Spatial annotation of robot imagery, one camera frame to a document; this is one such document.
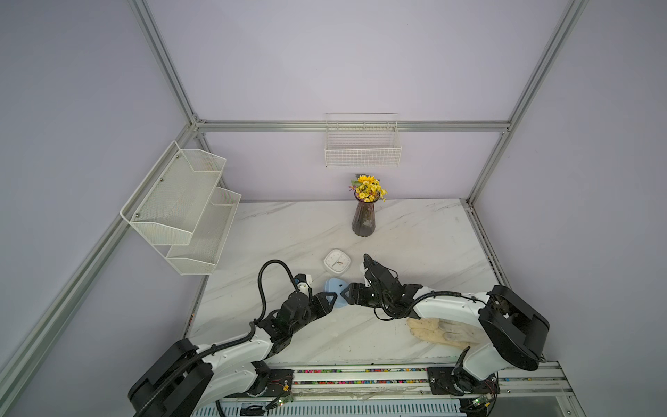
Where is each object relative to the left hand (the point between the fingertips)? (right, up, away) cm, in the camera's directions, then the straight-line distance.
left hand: (334, 298), depth 84 cm
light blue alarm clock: (+1, +4, +2) cm, 4 cm away
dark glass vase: (+11, +25, +18) cm, 33 cm away
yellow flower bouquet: (+12, +37, +7) cm, 40 cm away
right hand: (+6, 0, +3) cm, 6 cm away
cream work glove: (+36, -10, -2) cm, 38 cm away
